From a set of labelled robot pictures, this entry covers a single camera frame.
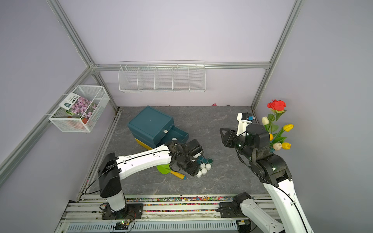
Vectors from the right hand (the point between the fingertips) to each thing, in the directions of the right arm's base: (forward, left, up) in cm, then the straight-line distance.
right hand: (223, 129), depth 63 cm
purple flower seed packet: (+17, +70, -3) cm, 72 cm away
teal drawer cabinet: (+11, +34, -14) cm, 39 cm away
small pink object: (+52, -6, -36) cm, 64 cm away
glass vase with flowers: (+13, -30, 0) cm, 32 cm away
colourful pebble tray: (-23, +21, -37) cm, 48 cm away
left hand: (-10, +13, -23) cm, 29 cm away
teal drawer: (+15, +21, -28) cm, 38 cm away
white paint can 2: (-7, +7, -33) cm, 34 cm away
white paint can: (-4, +4, -33) cm, 33 cm away
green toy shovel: (-5, +30, -35) cm, 46 cm away
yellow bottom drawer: (+9, +44, -29) cm, 53 cm away
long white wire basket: (+53, +18, -8) cm, 56 cm away
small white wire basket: (+10, +79, -4) cm, 80 cm away
